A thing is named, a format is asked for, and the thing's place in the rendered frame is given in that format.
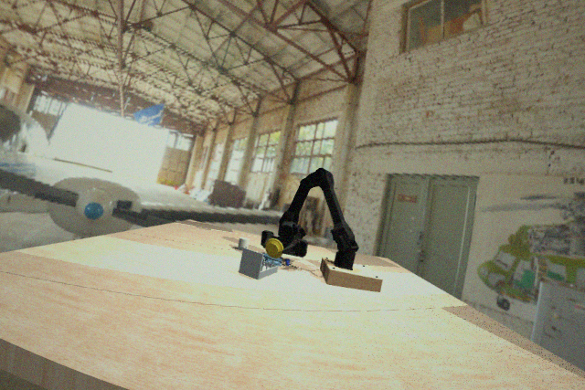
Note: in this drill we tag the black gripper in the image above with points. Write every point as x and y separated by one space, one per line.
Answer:
297 247

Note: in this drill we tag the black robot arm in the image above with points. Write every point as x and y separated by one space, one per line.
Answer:
342 233

